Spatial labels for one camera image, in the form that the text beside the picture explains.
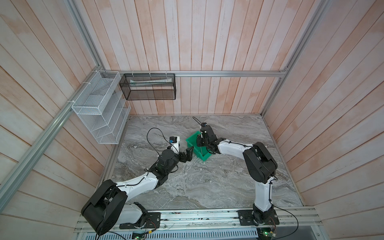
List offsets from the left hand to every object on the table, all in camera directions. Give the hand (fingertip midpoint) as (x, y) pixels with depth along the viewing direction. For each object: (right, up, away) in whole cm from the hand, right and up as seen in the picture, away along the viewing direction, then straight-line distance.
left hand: (188, 148), depth 83 cm
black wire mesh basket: (-28, +41, +21) cm, 54 cm away
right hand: (+7, +5, +17) cm, 19 cm away
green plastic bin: (+8, -4, +12) cm, 15 cm away
